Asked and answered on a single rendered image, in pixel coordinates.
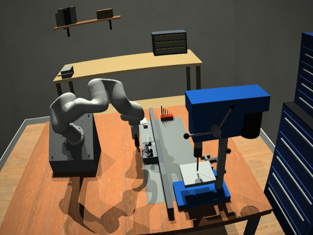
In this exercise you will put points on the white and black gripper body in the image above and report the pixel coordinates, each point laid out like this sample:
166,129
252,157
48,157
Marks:
134,130

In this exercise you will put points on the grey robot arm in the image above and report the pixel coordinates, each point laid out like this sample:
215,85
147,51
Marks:
63,111

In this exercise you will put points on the blue drill press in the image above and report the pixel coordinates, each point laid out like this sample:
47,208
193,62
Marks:
217,114

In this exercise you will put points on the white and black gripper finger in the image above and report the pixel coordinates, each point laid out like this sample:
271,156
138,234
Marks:
136,141

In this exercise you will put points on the orange drill bit holder with black bits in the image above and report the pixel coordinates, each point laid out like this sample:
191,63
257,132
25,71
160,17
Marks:
166,116

